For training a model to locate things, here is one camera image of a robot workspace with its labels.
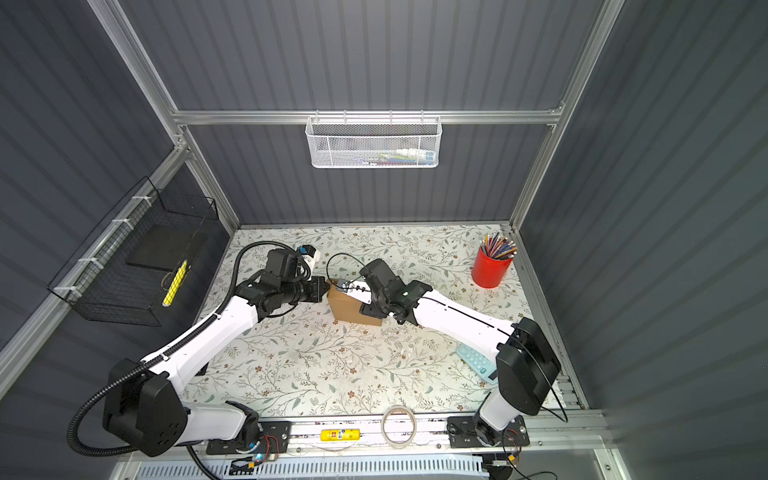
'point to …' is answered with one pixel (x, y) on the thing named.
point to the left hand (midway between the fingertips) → (330, 286)
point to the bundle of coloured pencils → (498, 246)
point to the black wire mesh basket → (125, 270)
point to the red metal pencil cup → (488, 272)
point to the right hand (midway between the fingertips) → (374, 289)
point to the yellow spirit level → (340, 435)
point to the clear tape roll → (407, 443)
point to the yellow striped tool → (175, 284)
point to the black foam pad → (167, 246)
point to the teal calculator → (478, 363)
